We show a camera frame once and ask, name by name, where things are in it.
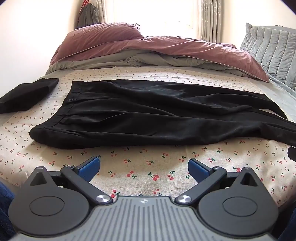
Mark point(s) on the hanging dark clothes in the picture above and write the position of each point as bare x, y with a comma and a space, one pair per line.
86, 15

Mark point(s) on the pink pillow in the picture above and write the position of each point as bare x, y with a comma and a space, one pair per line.
99, 41

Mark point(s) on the cherry print bed sheet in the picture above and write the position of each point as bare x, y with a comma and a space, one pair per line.
150, 166

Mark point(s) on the pink and grey duvet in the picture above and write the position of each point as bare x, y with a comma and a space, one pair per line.
185, 53

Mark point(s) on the light grey bed cover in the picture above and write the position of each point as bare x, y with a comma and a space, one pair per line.
284, 90

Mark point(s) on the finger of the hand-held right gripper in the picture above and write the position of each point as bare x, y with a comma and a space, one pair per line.
292, 153

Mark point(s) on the black pants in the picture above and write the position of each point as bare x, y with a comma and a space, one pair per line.
148, 115

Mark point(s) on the grey patterned curtain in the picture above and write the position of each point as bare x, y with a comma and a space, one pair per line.
98, 11
209, 20

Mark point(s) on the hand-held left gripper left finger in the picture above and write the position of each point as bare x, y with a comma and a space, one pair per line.
89, 168

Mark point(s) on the grey quilted cover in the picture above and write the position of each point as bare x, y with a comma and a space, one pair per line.
270, 48

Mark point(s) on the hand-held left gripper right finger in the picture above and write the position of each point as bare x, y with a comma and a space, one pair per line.
196, 169

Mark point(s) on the folded black garment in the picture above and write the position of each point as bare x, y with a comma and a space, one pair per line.
25, 95

